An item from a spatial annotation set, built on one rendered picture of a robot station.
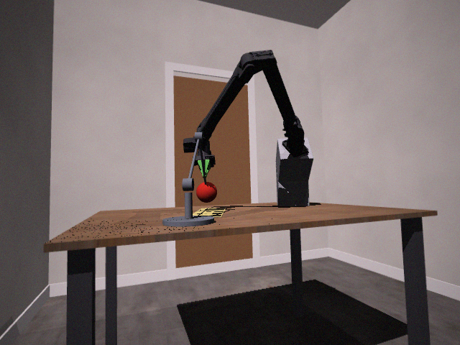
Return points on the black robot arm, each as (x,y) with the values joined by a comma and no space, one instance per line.
(250,64)

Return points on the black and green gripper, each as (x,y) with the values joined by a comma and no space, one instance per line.
(209,160)

